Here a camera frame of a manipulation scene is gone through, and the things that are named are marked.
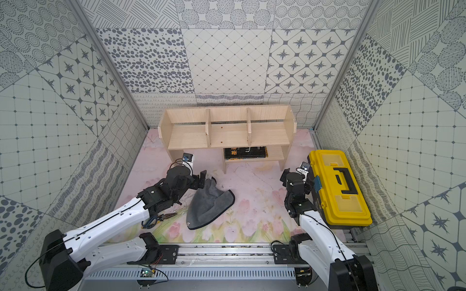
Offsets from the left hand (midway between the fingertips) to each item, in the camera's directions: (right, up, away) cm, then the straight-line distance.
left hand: (194, 166), depth 78 cm
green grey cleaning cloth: (+4, -19, +10) cm, 21 cm away
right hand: (+48, -5, +7) cm, 49 cm away
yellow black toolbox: (+61, -10, -3) cm, 62 cm away
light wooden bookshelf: (+22, +15, +9) cm, 28 cm away
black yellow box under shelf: (+23, +5, +13) cm, 27 cm away
